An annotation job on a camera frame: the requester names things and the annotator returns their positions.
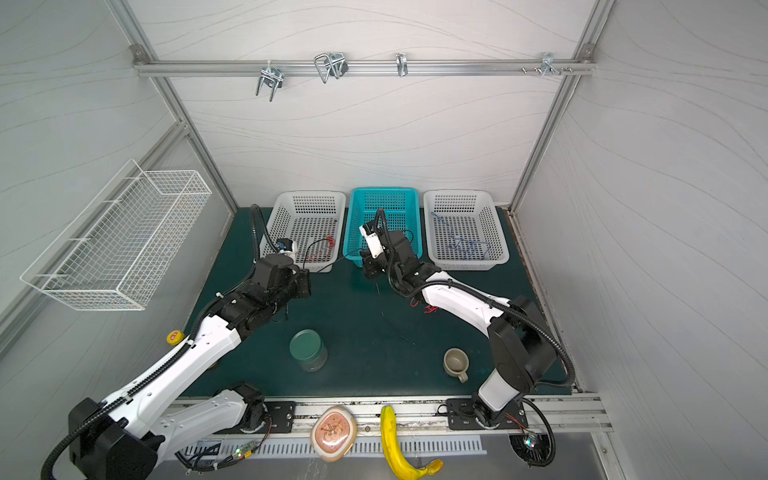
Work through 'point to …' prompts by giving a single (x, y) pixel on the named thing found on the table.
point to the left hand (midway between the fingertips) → (309, 267)
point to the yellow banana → (399, 466)
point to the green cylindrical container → (308, 348)
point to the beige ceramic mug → (456, 362)
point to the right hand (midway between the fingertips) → (368, 242)
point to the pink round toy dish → (333, 432)
